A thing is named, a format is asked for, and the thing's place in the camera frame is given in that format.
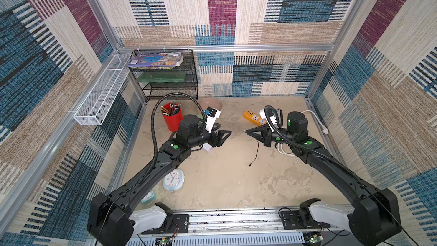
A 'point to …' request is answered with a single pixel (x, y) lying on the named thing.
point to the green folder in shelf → (161, 76)
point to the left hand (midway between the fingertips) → (225, 128)
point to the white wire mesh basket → (92, 110)
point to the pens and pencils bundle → (174, 108)
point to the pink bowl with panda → (210, 102)
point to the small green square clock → (149, 197)
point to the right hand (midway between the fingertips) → (250, 133)
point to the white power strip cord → (324, 129)
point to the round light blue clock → (174, 181)
